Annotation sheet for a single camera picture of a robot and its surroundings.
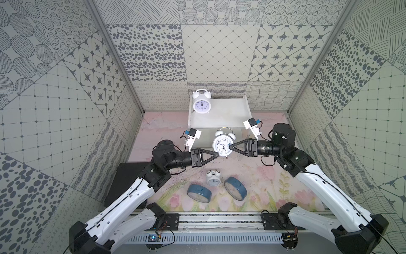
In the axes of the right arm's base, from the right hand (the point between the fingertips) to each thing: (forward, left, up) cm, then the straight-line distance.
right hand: (230, 150), depth 61 cm
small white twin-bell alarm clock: (-1, +7, -27) cm, 27 cm away
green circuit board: (-26, +34, -35) cm, 56 cm away
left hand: (-6, +5, +2) cm, 8 cm away
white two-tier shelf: (+20, 0, 0) cm, 20 cm away
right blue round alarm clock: (-7, -4, -22) cm, 24 cm away
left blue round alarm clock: (-10, +13, -22) cm, 28 cm away
